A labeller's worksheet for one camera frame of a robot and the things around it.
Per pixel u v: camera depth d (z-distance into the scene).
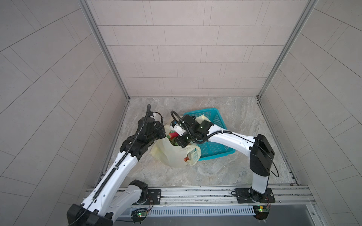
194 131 0.60
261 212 0.68
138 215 0.64
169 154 0.72
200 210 0.68
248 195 0.71
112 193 0.41
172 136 0.86
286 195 0.73
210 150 0.89
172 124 0.71
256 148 0.45
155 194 0.71
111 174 0.42
